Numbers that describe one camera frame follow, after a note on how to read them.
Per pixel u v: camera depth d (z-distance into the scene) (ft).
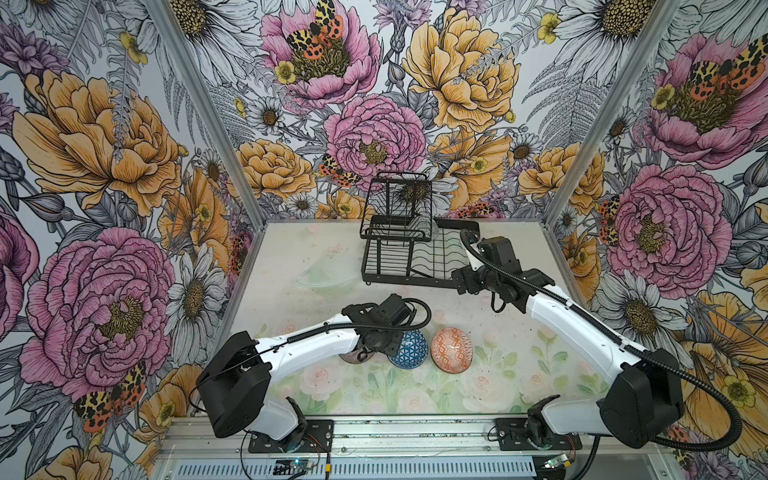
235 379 1.39
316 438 2.40
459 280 2.49
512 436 2.43
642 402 1.32
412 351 2.79
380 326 2.13
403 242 2.93
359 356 2.21
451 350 2.79
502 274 1.80
